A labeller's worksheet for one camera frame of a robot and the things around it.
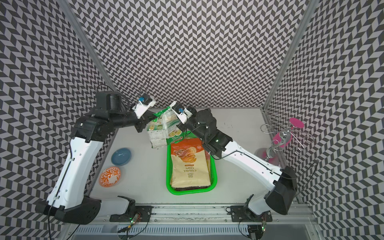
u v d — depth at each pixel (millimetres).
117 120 497
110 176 825
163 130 681
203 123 473
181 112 509
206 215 750
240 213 727
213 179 768
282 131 695
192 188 754
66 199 362
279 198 379
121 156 895
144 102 503
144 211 743
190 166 788
